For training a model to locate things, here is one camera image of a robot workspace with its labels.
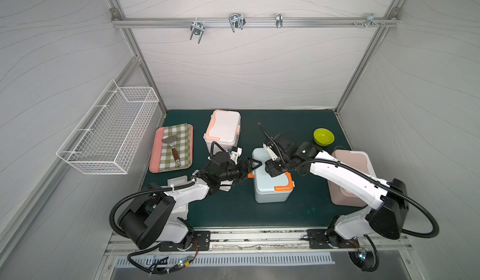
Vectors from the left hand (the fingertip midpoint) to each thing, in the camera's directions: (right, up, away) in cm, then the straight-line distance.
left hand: (260, 170), depth 77 cm
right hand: (+4, +1, +1) cm, 4 cm away
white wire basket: (-58, +13, -9) cm, 60 cm away
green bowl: (+39, +12, +27) cm, 49 cm away
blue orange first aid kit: (+3, -7, -4) cm, 9 cm away
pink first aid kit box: (+44, +4, +5) cm, 44 cm away
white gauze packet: (-14, -5, -5) cm, 16 cm away
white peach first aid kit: (-17, +16, +13) cm, 27 cm away
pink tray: (-55, +7, +25) cm, 61 cm away
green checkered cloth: (-41, +7, +24) cm, 48 cm away
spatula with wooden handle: (-48, +10, +27) cm, 56 cm away
